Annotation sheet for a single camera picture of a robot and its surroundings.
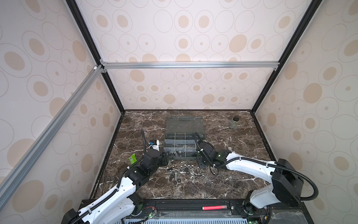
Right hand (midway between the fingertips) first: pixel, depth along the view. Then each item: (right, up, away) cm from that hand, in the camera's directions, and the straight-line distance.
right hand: (199, 159), depth 85 cm
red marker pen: (+8, -22, -12) cm, 26 cm away
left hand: (-17, +6, -7) cm, 19 cm away
